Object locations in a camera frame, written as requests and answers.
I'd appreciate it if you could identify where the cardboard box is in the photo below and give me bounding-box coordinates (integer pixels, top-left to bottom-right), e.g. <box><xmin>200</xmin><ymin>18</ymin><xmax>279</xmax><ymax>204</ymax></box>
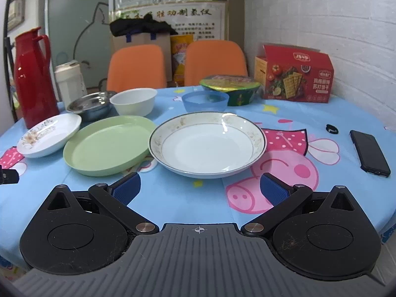
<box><xmin>111</xmin><ymin>33</ymin><xmax>173</xmax><ymax>82</ymax></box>

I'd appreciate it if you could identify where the yellow snack bag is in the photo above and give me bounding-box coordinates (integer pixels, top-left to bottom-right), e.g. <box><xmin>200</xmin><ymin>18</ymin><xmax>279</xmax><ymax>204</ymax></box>
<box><xmin>171</xmin><ymin>34</ymin><xmax>194</xmax><ymax>86</ymax></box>

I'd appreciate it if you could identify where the green instant noodle bowl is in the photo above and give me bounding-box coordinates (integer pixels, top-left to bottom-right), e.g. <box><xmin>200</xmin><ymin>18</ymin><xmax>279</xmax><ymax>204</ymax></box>
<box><xmin>199</xmin><ymin>74</ymin><xmax>261</xmax><ymax>107</ymax></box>

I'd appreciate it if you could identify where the orange chair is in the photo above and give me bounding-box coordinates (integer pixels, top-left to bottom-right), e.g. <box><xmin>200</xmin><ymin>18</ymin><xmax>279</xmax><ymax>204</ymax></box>
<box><xmin>106</xmin><ymin>45</ymin><xmax>167</xmax><ymax>93</ymax></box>
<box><xmin>185</xmin><ymin>40</ymin><xmax>248</xmax><ymax>87</ymax></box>

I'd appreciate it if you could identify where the red thermos jug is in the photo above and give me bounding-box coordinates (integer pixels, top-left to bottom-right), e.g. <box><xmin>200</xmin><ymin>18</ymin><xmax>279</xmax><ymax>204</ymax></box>
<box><xmin>14</xmin><ymin>27</ymin><xmax>59</xmax><ymax>129</ymax></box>

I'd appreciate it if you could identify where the light green plastic plate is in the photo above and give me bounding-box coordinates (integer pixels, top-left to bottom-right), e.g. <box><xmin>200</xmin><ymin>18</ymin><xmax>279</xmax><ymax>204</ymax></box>
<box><xmin>63</xmin><ymin>115</ymin><xmax>156</xmax><ymax>177</ymax></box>

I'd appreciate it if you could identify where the black cloth on box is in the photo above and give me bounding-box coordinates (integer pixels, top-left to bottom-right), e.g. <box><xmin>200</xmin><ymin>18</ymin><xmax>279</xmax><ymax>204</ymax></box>
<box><xmin>109</xmin><ymin>14</ymin><xmax>178</xmax><ymax>37</ymax></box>

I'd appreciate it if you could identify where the white poster board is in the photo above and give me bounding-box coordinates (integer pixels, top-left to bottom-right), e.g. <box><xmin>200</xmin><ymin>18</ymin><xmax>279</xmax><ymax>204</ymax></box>
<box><xmin>111</xmin><ymin>1</ymin><xmax>228</xmax><ymax>41</ymax></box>

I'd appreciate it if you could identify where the white plastic tumbler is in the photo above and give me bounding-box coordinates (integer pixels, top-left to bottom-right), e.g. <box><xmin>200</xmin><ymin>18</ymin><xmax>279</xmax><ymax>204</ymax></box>
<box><xmin>54</xmin><ymin>60</ymin><xmax>87</xmax><ymax>107</ymax></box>

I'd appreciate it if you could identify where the white ceramic bowl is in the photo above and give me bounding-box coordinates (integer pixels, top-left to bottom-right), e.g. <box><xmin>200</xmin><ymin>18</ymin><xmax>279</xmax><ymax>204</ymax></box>
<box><xmin>110</xmin><ymin>88</ymin><xmax>158</xmax><ymax>117</ymax></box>

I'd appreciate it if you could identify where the blue translucent plastic bowl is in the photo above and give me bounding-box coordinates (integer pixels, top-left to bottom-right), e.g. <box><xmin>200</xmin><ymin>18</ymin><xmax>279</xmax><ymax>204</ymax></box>
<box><xmin>182</xmin><ymin>91</ymin><xmax>229</xmax><ymax>113</ymax></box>

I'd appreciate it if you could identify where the red cracker box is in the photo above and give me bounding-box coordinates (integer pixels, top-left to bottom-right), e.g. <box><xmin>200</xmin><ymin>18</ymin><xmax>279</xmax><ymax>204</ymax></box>
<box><xmin>254</xmin><ymin>44</ymin><xmax>334</xmax><ymax>103</ymax></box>

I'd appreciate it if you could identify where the wall air conditioner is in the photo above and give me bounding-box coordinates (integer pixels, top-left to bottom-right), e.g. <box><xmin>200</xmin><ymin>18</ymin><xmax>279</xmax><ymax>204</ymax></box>
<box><xmin>7</xmin><ymin>0</ymin><xmax>25</xmax><ymax>31</ymax></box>

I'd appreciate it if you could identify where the right orange chair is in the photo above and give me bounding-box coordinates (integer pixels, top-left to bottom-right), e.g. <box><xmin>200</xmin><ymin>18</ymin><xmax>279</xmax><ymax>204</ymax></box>
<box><xmin>185</xmin><ymin>40</ymin><xmax>248</xmax><ymax>87</ymax></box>

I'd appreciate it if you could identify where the large white gold-rimmed plate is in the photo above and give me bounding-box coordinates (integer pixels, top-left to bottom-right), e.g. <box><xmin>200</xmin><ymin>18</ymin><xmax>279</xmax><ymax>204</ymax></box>
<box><xmin>148</xmin><ymin>111</ymin><xmax>267</xmax><ymax>179</ymax></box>

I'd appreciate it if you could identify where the black smartphone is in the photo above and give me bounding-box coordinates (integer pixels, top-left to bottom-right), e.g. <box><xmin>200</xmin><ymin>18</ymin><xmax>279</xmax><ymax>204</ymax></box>
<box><xmin>350</xmin><ymin>130</ymin><xmax>391</xmax><ymax>178</ymax></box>

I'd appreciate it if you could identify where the cartoon pig blue tablecloth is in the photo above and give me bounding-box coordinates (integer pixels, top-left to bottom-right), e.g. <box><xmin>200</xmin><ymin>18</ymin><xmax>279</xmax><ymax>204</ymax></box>
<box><xmin>1</xmin><ymin>97</ymin><xmax>395</xmax><ymax>269</ymax></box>

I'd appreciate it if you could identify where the small white floral plate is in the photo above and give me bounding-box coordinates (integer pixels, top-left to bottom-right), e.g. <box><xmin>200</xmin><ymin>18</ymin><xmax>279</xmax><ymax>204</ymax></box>
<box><xmin>17</xmin><ymin>113</ymin><xmax>82</xmax><ymax>158</ymax></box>

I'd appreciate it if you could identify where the stainless steel bowl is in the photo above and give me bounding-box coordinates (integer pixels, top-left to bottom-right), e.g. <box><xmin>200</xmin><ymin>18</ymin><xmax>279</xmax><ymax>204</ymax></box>
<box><xmin>66</xmin><ymin>91</ymin><xmax>117</xmax><ymax>123</ymax></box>

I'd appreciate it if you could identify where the left orange chair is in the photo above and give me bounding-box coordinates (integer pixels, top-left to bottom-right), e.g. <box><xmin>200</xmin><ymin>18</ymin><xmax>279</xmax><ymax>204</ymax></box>
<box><xmin>106</xmin><ymin>45</ymin><xmax>167</xmax><ymax>93</ymax></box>

